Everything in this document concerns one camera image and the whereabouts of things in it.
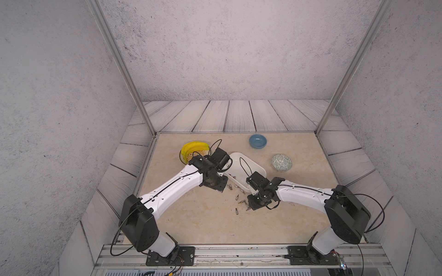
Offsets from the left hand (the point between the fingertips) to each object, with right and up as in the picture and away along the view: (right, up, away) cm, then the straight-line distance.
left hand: (223, 186), depth 79 cm
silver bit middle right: (+10, -10, +10) cm, 17 cm away
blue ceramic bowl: (+22, +21, +36) cm, 47 cm away
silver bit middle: (+7, -9, +12) cm, 16 cm away
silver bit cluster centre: (+10, -6, +14) cm, 18 cm away
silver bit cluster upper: (+3, -4, +15) cm, 15 cm away
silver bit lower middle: (+7, -14, +7) cm, 18 cm away
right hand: (+14, -11, +6) cm, 19 cm away
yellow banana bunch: (-20, +17, +28) cm, 38 cm away
